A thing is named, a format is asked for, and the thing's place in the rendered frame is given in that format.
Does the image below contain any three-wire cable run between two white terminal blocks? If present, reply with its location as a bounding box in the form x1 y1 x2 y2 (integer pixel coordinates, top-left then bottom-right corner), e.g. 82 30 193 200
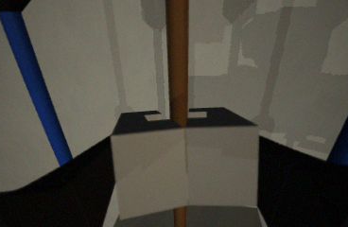
0 0 348 227

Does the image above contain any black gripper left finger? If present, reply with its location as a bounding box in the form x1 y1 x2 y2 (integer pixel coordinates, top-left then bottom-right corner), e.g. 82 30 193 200
0 135 116 227

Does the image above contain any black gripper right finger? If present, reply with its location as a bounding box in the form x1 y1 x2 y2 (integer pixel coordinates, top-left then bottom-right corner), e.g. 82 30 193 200
257 135 348 227

